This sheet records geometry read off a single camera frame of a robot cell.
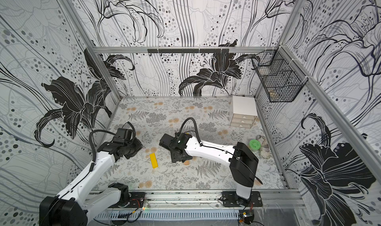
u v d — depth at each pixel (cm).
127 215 71
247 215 70
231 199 73
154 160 86
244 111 92
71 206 40
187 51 91
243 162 42
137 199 73
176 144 55
